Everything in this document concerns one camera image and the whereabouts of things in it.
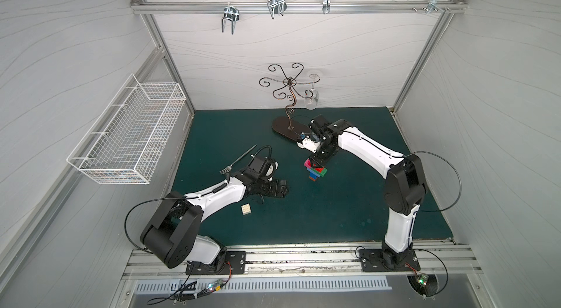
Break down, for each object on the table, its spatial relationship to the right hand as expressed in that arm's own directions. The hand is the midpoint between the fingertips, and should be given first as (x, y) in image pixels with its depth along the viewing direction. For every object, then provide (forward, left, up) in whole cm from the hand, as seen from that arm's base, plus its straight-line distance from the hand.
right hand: (317, 163), depth 90 cm
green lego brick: (-5, -2, 0) cm, 5 cm away
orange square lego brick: (-3, +2, -8) cm, 9 cm away
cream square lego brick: (-18, +28, -6) cm, 34 cm away
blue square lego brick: (-3, +1, -5) cm, 6 cm away
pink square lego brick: (-1, +4, +1) cm, 4 cm away
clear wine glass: (+29, +2, +12) cm, 31 cm away
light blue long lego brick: (-3, +1, -2) cm, 4 cm away
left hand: (-11, +15, -4) cm, 19 cm away
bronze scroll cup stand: (+25, +14, -5) cm, 29 cm away
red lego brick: (-4, -1, +1) cm, 4 cm away
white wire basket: (-9, +64, +24) cm, 69 cm away
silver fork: (0, +38, -6) cm, 39 cm away
